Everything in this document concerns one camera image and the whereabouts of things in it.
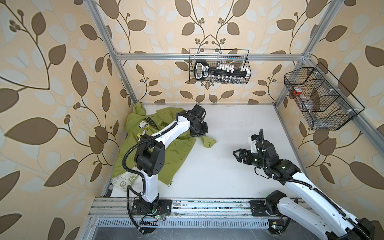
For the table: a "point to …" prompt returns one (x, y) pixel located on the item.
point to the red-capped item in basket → (297, 91)
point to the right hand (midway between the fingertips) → (239, 155)
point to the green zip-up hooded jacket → (141, 124)
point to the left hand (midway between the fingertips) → (208, 132)
